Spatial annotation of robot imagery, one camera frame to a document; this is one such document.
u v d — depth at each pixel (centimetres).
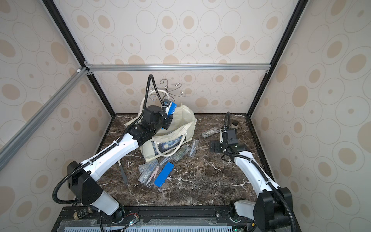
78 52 83
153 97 84
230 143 64
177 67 90
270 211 40
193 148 99
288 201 41
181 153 96
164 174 88
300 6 68
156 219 73
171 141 84
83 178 41
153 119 58
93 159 45
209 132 106
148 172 87
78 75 83
